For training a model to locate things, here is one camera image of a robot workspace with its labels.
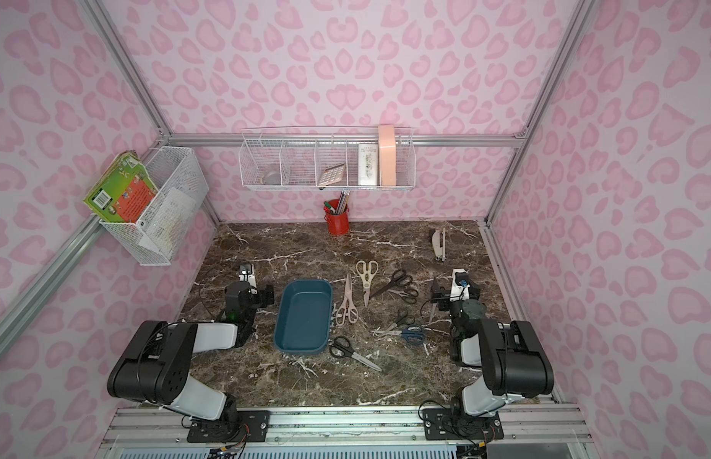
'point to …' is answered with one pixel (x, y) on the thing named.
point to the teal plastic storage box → (304, 316)
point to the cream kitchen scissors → (366, 271)
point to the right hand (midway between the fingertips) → (450, 275)
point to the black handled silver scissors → (340, 347)
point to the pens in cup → (338, 207)
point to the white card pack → (367, 164)
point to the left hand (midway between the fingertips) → (254, 278)
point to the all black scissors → (398, 277)
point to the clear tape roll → (272, 179)
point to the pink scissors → (347, 306)
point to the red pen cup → (337, 225)
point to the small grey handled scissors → (407, 295)
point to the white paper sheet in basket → (169, 223)
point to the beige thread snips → (439, 244)
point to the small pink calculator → (333, 175)
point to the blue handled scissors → (412, 335)
